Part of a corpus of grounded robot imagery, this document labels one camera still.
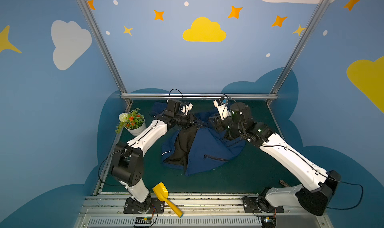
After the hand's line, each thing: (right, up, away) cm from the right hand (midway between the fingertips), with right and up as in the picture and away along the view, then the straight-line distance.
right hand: (214, 115), depth 72 cm
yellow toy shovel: (-26, -42, +6) cm, 50 cm away
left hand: (-6, -3, +10) cm, 12 cm away
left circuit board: (-35, -52, +1) cm, 63 cm away
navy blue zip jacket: (-8, -18, +13) cm, 24 cm away
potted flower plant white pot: (-46, -4, +16) cm, 48 cm away
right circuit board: (+28, -53, +1) cm, 60 cm away
